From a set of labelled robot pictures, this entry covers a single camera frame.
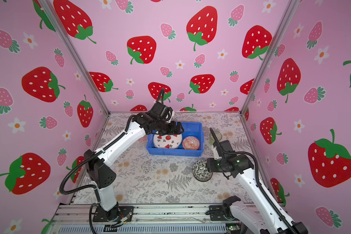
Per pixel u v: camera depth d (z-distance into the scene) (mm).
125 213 743
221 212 732
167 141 987
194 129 1087
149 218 731
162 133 680
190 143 989
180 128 719
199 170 838
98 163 450
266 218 392
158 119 601
